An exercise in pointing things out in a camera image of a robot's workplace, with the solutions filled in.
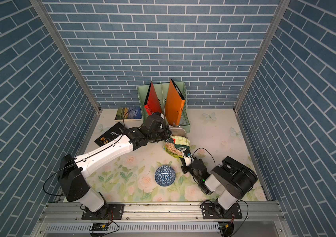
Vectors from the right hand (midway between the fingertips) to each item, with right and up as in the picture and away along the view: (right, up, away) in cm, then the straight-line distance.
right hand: (182, 156), depth 89 cm
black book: (-46, +14, +13) cm, 50 cm away
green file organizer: (-14, +44, +13) cm, 48 cm away
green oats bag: (-4, +9, -10) cm, 14 cm away
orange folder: (-5, +32, -1) cm, 32 cm away
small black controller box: (-42, -31, -17) cm, 54 cm away
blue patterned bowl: (-10, -10, -4) cm, 15 cm away
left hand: (-3, +15, -11) cm, 19 cm away
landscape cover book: (-42, +27, +28) cm, 57 cm away
